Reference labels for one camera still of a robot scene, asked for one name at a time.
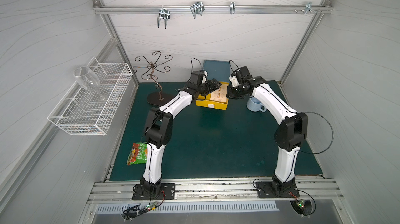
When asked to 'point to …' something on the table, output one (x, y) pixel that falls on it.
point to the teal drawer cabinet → (219, 70)
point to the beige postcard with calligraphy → (220, 94)
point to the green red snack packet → (138, 154)
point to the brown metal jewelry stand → (159, 98)
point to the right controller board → (303, 207)
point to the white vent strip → (242, 206)
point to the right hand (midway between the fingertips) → (226, 94)
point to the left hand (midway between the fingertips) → (220, 86)
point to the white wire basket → (92, 107)
